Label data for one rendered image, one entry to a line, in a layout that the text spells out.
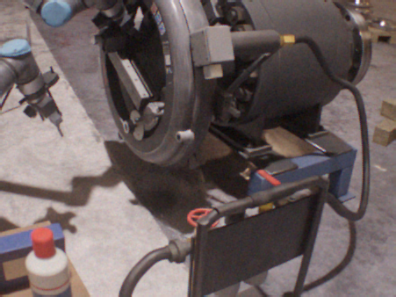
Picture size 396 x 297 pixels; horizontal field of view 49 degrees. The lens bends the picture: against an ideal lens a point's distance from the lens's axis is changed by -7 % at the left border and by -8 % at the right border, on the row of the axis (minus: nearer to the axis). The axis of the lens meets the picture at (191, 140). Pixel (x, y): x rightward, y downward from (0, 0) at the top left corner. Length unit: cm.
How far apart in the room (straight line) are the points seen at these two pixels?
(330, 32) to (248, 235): 108
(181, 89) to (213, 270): 59
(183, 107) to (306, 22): 67
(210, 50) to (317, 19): 71
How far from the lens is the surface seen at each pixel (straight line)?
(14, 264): 87
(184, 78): 141
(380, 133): 282
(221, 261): 108
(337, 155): 200
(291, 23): 179
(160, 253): 102
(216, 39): 133
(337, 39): 195
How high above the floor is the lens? 110
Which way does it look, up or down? 26 degrees down
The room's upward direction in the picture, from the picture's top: 3 degrees clockwise
